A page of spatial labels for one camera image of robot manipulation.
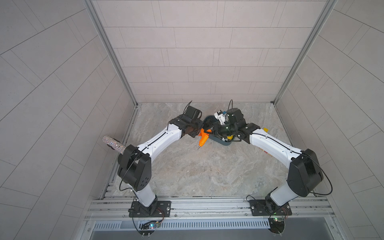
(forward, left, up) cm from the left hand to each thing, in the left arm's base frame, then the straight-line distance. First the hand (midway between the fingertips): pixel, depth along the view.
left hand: (206, 124), depth 86 cm
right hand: (-8, +1, +3) cm, 9 cm away
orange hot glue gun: (-11, +2, +4) cm, 12 cm away
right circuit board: (-46, -32, -16) cm, 59 cm away
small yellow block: (+7, -42, -14) cm, 45 cm away
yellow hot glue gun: (-14, -10, +9) cm, 20 cm away
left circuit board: (-47, +27, -14) cm, 56 cm away
